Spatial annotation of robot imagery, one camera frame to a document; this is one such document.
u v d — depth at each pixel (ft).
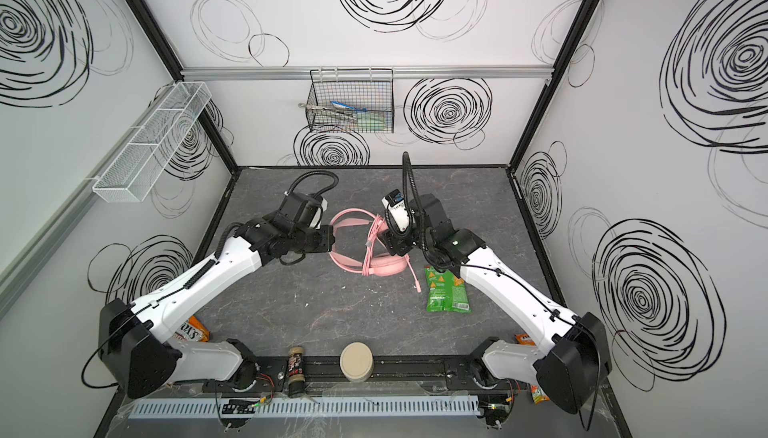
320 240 2.28
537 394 2.28
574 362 1.26
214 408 2.28
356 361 2.32
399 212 2.17
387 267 2.45
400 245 2.22
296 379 2.32
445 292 2.78
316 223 2.11
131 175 2.37
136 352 1.25
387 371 2.47
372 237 2.44
